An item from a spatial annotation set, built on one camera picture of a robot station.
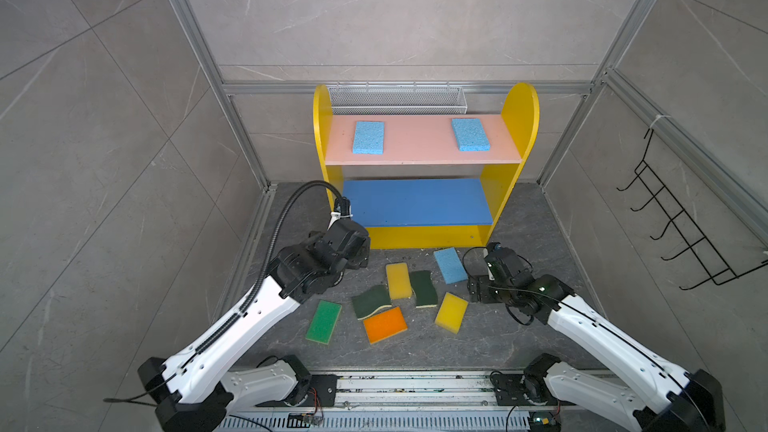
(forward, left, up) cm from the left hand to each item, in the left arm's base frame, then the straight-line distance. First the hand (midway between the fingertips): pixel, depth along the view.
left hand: (346, 235), depth 70 cm
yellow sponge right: (-10, -28, -28) cm, 41 cm away
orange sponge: (-12, -9, -28) cm, 32 cm away
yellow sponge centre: (0, -14, -27) cm, 30 cm away
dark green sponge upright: (-1, -21, -29) cm, 36 cm away
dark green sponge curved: (-5, -5, -28) cm, 29 cm away
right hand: (-5, -36, -18) cm, 40 cm away
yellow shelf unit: (+34, -25, -17) cm, 46 cm away
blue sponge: (+6, -31, -28) cm, 42 cm away
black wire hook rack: (-13, -77, +5) cm, 78 cm away
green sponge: (-11, +9, -28) cm, 31 cm away
